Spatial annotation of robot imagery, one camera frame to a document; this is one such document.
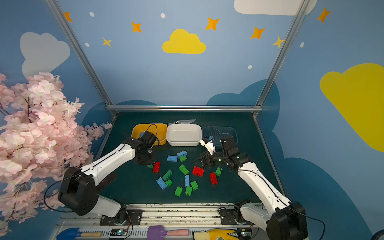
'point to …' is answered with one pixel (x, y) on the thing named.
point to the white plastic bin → (183, 135)
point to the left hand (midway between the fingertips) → (151, 161)
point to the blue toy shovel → (71, 233)
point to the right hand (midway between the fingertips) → (200, 157)
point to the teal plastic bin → (219, 133)
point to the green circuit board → (118, 232)
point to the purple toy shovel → (158, 232)
